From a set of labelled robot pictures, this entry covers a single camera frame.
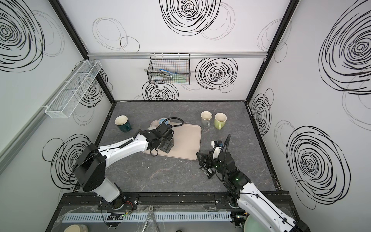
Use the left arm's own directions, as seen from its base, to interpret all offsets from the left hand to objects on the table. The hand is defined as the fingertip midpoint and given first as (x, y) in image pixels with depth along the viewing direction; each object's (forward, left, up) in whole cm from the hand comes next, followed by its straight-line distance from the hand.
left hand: (165, 142), depth 88 cm
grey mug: (+21, -26, 0) cm, 34 cm away
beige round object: (-43, +33, 0) cm, 54 cm away
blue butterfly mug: (+15, +4, +3) cm, 16 cm away
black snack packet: (-15, -27, -7) cm, 31 cm away
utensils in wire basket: (+30, 0, +27) cm, 41 cm away
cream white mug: (+18, +12, -7) cm, 23 cm away
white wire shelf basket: (+6, +49, +26) cm, 56 cm away
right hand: (-9, -21, +3) cm, 23 cm away
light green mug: (+18, -35, 0) cm, 40 cm away
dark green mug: (+12, +29, +3) cm, 32 cm away
